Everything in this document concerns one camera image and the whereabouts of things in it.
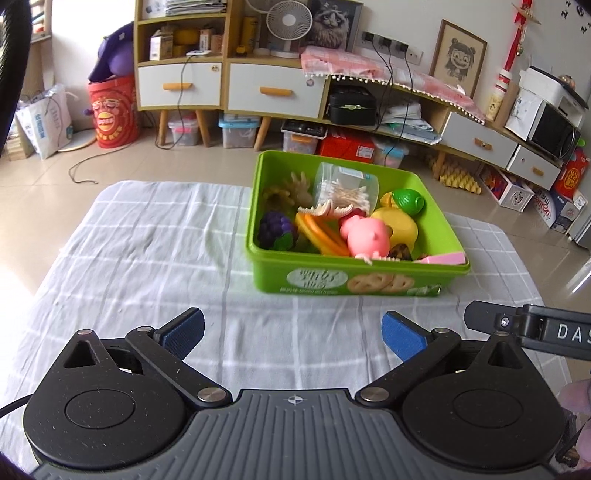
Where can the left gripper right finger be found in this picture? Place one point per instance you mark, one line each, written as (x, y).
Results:
(422, 352)

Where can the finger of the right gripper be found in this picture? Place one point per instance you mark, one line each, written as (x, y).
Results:
(494, 318)

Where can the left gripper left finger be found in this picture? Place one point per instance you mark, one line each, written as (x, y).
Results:
(164, 350)

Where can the pink rectangular box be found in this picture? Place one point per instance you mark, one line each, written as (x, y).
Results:
(450, 259)

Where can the pink pig toy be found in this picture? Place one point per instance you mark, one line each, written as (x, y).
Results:
(367, 238)

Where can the toy corn cob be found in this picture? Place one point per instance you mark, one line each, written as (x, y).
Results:
(409, 201)

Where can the orange pumpkin toy half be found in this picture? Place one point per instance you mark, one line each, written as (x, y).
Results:
(321, 235)

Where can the purple toy grapes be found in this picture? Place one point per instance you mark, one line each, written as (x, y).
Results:
(276, 232)

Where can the white starfish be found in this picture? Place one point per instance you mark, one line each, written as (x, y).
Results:
(328, 209)

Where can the clear cotton swab jar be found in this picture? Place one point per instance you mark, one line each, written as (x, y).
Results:
(345, 186)

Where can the dark hair claw clip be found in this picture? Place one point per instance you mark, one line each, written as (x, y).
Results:
(299, 188)

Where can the tan octopus toy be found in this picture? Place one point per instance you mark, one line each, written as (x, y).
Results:
(276, 199)

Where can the person right hand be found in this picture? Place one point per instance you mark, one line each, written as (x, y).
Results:
(575, 397)

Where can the silver refrigerator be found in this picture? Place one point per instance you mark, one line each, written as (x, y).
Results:
(580, 230)

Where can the yellow egg crate mat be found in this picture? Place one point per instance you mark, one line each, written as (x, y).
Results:
(453, 175)

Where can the green plastic cookie box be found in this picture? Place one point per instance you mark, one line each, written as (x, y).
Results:
(316, 274)

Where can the black microwave oven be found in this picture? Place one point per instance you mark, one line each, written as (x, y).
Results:
(550, 129)

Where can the red cardboard box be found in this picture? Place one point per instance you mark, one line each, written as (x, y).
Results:
(348, 144)

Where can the white printer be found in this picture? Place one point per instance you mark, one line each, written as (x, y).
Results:
(556, 92)

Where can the black case on shelf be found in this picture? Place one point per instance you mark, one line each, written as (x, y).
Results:
(351, 105)

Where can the red cartoon bucket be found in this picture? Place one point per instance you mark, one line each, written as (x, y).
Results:
(115, 114)

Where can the white paper bag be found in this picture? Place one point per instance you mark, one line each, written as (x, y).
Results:
(46, 120)

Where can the framed cartoon girl picture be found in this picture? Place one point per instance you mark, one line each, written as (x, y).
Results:
(459, 57)

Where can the wooden TV cabinet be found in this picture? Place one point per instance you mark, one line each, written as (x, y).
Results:
(276, 88)

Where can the purple plush toy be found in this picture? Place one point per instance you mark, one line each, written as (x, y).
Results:
(115, 55)

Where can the pink lace cloth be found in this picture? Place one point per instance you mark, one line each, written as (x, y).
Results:
(340, 65)

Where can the framed cat picture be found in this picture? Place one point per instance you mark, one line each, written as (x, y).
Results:
(334, 24)

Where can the white desk fan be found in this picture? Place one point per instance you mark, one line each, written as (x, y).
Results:
(289, 22)

